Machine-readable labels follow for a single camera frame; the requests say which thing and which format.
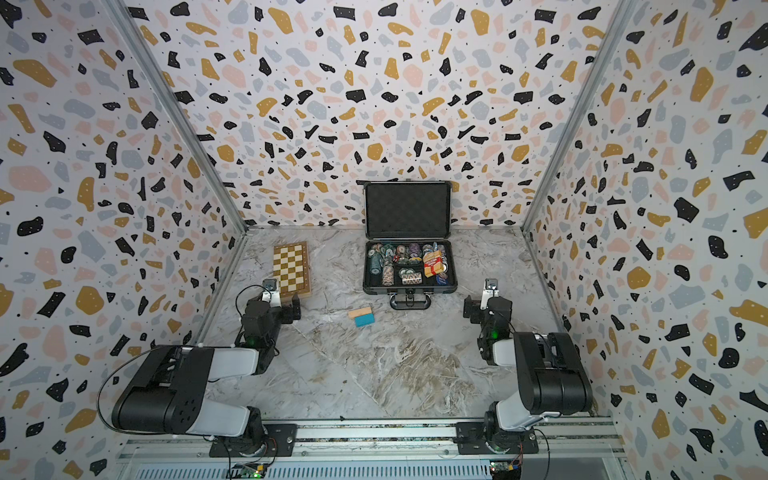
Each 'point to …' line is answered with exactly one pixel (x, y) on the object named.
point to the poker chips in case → (411, 262)
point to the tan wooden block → (359, 312)
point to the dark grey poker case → (409, 211)
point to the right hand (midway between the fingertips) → (489, 296)
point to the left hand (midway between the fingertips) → (281, 293)
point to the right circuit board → (506, 470)
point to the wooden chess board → (291, 268)
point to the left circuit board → (249, 470)
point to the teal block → (364, 320)
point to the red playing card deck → (433, 263)
